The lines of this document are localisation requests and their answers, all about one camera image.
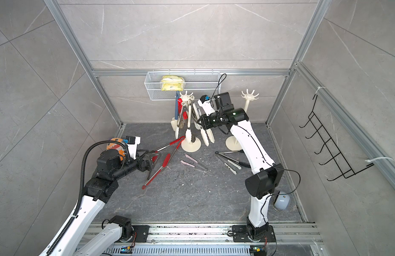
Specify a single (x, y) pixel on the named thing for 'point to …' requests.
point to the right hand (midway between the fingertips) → (200, 120)
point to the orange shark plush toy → (116, 146)
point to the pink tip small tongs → (199, 166)
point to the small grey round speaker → (282, 201)
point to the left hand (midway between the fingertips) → (154, 150)
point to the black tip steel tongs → (241, 162)
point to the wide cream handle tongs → (204, 136)
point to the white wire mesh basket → (198, 83)
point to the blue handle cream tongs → (174, 124)
